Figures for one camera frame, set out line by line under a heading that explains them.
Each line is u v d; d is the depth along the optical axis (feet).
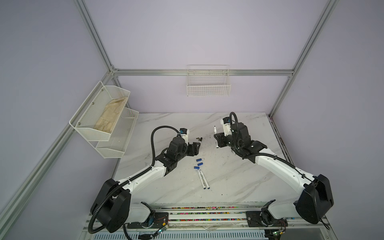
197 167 2.99
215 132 2.62
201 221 2.45
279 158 1.65
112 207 1.34
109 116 2.61
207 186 2.75
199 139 3.51
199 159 3.13
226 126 2.33
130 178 1.54
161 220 2.40
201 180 2.82
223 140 2.32
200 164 3.06
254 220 2.41
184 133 2.40
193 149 2.40
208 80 3.15
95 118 2.54
